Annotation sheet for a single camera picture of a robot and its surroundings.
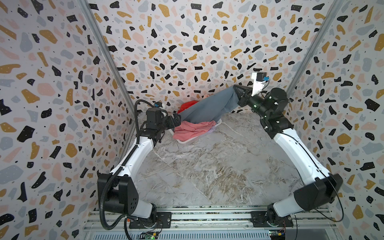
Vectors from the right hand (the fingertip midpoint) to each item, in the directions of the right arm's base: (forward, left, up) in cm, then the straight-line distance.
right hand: (237, 81), depth 61 cm
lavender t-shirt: (+7, +8, -41) cm, 43 cm away
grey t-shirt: (+7, +9, -21) cm, 24 cm away
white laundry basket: (-1, +26, -43) cm, 50 cm away
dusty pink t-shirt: (+7, +24, -41) cm, 49 cm away
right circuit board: (-47, -22, -53) cm, 75 cm away
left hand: (+3, +30, -24) cm, 38 cm away
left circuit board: (-49, +39, -51) cm, 81 cm away
